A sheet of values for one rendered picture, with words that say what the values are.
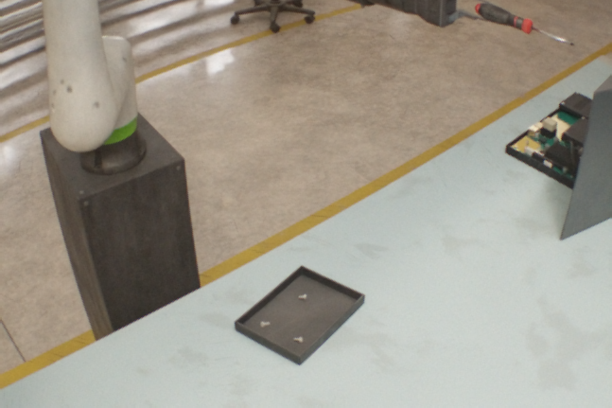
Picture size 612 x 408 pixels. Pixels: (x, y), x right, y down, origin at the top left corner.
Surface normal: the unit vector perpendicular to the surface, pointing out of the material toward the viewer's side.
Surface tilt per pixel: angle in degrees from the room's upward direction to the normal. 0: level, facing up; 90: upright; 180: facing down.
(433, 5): 90
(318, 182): 0
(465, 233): 0
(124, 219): 90
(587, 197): 90
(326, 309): 0
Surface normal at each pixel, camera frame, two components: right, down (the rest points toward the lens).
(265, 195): 0.00, -0.83
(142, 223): 0.58, 0.45
